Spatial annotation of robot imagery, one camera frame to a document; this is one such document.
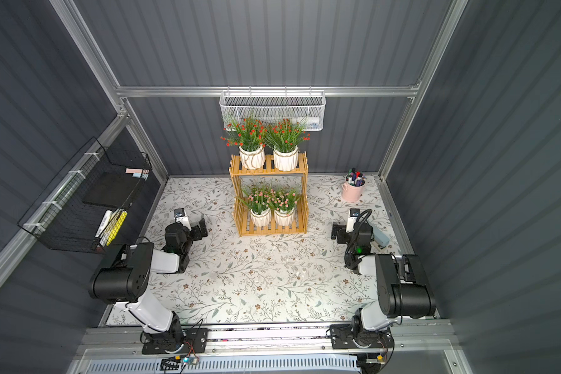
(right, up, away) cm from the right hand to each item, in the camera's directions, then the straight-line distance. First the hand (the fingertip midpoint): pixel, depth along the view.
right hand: (350, 223), depth 94 cm
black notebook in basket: (-86, +13, -15) cm, 88 cm away
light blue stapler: (+12, -5, -2) cm, 13 cm away
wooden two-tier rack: (-48, +19, +20) cm, 55 cm away
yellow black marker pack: (-78, +4, -23) cm, 82 cm away
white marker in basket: (-82, +3, -23) cm, 85 cm away
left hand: (-66, +1, +1) cm, 66 cm away
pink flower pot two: (-27, +9, -5) cm, 29 cm away
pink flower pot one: (-36, +9, -6) cm, 38 cm away
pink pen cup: (+4, +12, +12) cm, 18 cm away
